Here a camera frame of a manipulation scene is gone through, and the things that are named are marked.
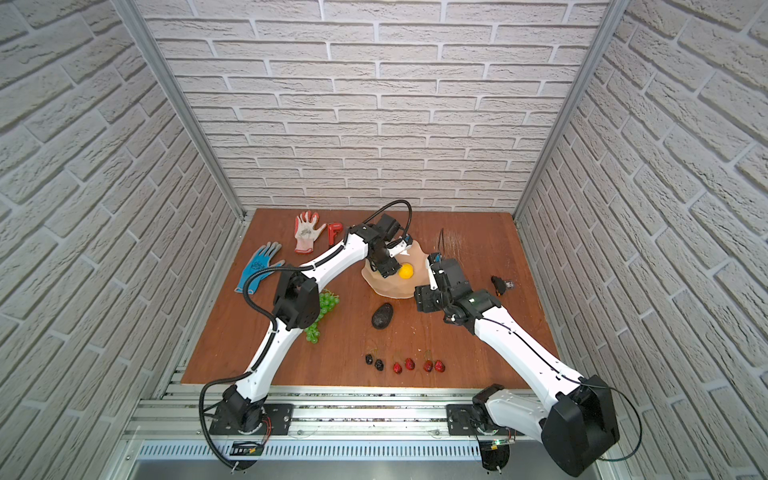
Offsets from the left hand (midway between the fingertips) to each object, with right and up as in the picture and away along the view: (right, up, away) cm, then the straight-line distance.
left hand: (390, 258), depth 100 cm
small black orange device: (+37, -9, -3) cm, 38 cm away
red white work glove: (-33, +10, +13) cm, 37 cm away
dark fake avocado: (-2, -16, -13) cm, 21 cm away
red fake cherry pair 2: (+14, -29, -19) cm, 38 cm away
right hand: (+11, -8, -19) cm, 23 cm away
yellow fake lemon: (+5, -4, -3) cm, 7 cm away
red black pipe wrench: (-23, +11, +13) cm, 28 cm away
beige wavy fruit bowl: (+1, -9, +1) cm, 9 cm away
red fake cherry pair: (+6, -29, -18) cm, 34 cm away
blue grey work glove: (-47, -1, +3) cm, 47 cm away
